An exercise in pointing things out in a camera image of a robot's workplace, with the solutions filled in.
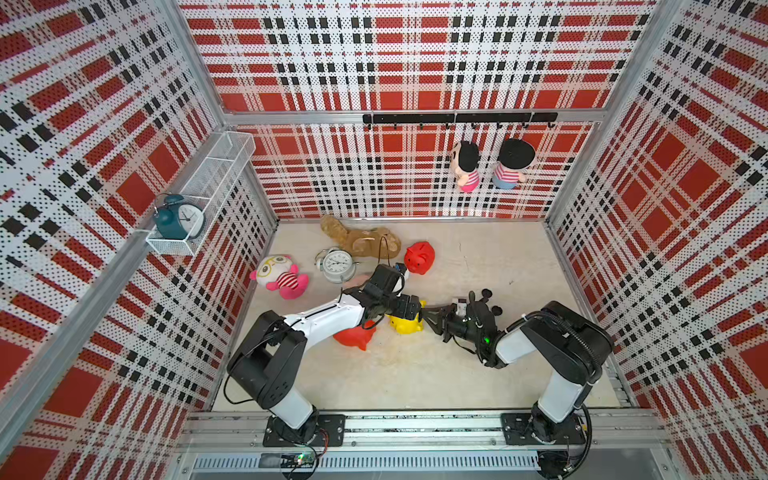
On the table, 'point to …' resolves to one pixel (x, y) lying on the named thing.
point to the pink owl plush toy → (279, 273)
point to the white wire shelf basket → (210, 187)
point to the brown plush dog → (379, 242)
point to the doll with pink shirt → (464, 158)
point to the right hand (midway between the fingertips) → (423, 310)
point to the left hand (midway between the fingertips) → (411, 306)
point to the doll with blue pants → (515, 155)
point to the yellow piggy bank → (406, 326)
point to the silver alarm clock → (336, 264)
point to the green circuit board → (304, 459)
